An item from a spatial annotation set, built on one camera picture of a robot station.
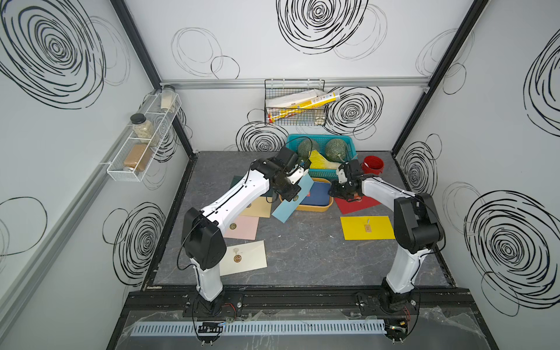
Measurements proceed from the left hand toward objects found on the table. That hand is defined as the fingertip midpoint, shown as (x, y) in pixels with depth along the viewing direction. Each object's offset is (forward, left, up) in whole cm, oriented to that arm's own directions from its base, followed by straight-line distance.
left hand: (292, 191), depth 83 cm
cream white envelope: (-19, +18, -19) cm, 33 cm away
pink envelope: (-7, +20, -17) cm, 28 cm away
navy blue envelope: (+9, -13, -15) cm, 21 cm away
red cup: (+21, -38, -7) cm, 45 cm away
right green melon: (+31, -22, -7) cm, 39 cm away
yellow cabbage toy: (+24, -13, -9) cm, 29 cm away
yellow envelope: (-5, -33, -18) cm, 38 cm away
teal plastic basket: (+40, -1, -10) cm, 42 cm away
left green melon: (+32, -7, -7) cm, 34 cm away
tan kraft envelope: (+4, +13, -20) cm, 24 cm away
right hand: (+9, -19, -12) cm, 24 cm away
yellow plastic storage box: (-7, +4, +6) cm, 10 cm away
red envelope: (+4, -26, -18) cm, 32 cm away
